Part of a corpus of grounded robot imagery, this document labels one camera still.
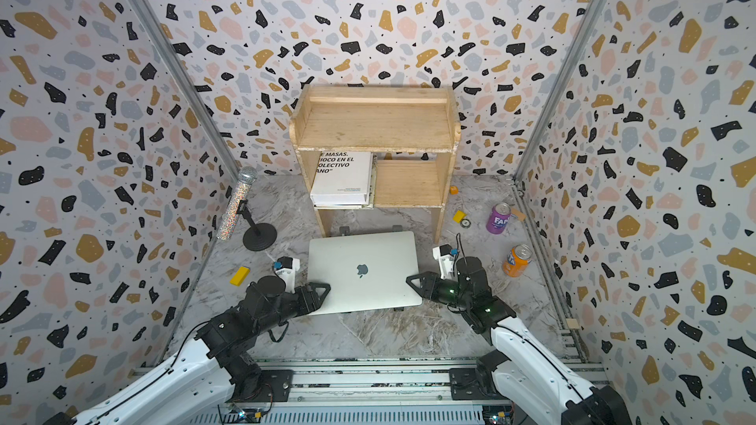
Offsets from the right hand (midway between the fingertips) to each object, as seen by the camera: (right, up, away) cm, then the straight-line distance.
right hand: (409, 284), depth 77 cm
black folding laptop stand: (-18, +13, +8) cm, 24 cm away
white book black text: (-18, +28, +8) cm, 34 cm away
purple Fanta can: (+30, +16, +20) cm, 40 cm away
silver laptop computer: (-12, +2, +3) cm, 12 cm away
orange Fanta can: (+32, +4, +10) cm, 34 cm away
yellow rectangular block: (-53, -2, +15) cm, 55 cm away
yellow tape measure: (+20, +17, +32) cm, 41 cm away
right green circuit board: (+21, -30, -6) cm, 37 cm away
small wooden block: (+49, -15, +10) cm, 53 cm away
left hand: (-21, -1, -1) cm, 21 cm away
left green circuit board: (-39, -30, -7) cm, 50 cm away
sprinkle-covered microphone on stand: (-50, +10, +24) cm, 56 cm away
